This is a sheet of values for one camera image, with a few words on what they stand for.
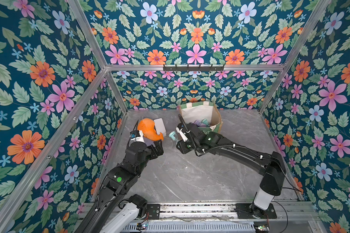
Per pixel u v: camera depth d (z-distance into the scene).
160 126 1.05
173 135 0.79
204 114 1.00
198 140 0.58
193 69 0.93
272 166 0.49
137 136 0.58
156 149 0.62
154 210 0.74
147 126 1.01
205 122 1.04
